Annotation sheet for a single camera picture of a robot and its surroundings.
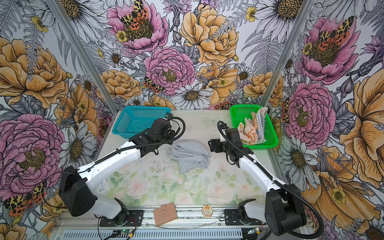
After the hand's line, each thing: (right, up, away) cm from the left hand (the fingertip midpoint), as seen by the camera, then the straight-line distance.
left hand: (168, 134), depth 82 cm
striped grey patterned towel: (+58, +7, +21) cm, 62 cm away
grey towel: (+11, -12, +7) cm, 17 cm away
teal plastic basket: (-35, +8, +31) cm, 47 cm away
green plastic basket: (+48, +15, +36) cm, 62 cm away
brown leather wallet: (-1, -39, -6) cm, 40 cm away
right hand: (+25, -7, +4) cm, 26 cm away
